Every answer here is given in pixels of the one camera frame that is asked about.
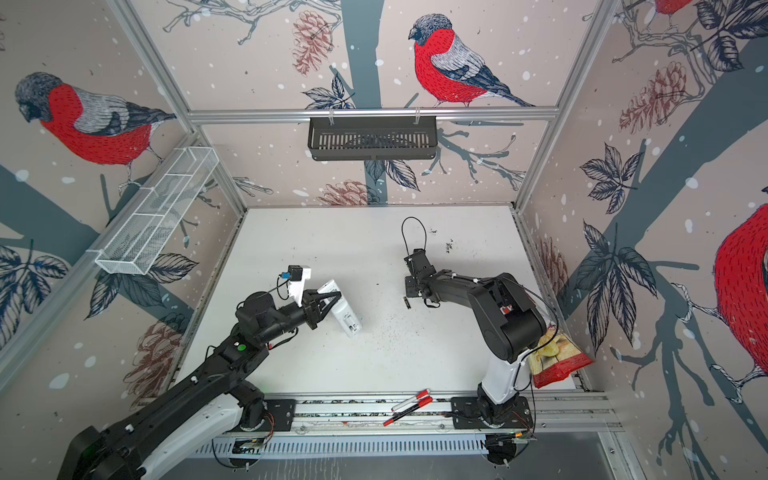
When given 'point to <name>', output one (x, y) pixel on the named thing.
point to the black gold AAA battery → (407, 302)
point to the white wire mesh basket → (164, 200)
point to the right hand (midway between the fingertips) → (415, 288)
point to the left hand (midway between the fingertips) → (336, 296)
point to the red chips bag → (555, 358)
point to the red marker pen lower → (421, 403)
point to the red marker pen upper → (423, 393)
